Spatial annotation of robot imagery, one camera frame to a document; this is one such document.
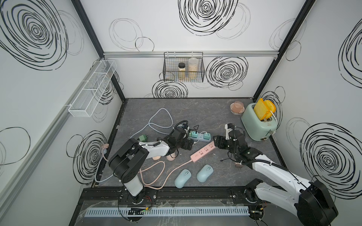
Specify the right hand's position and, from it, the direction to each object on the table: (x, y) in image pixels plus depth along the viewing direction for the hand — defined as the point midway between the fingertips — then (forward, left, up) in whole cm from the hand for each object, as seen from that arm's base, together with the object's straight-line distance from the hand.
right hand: (217, 138), depth 83 cm
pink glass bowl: (+32, -20, -8) cm, 38 cm away
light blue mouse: (-20, +20, -10) cm, 30 cm away
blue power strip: (+5, +10, -8) cm, 13 cm away
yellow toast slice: (+17, -28, +9) cm, 34 cm away
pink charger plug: (-20, -4, +14) cm, 25 cm away
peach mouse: (-9, +37, -10) cm, 39 cm away
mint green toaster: (+6, -25, +1) cm, 26 cm away
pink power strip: (-5, +9, -10) cm, 14 cm away
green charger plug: (+4, +48, -9) cm, 49 cm away
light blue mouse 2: (-17, +8, -9) cm, 21 cm away
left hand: (+2, +18, -8) cm, 20 cm away
